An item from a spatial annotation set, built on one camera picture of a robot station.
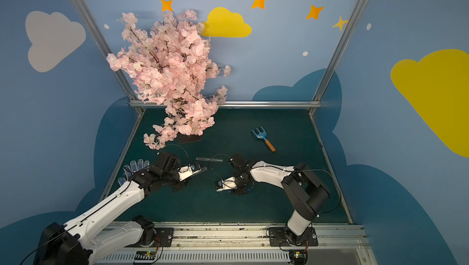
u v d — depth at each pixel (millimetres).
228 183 765
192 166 703
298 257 733
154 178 583
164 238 739
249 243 737
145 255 732
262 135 1076
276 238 747
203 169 802
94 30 820
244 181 740
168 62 670
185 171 705
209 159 1044
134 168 941
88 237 420
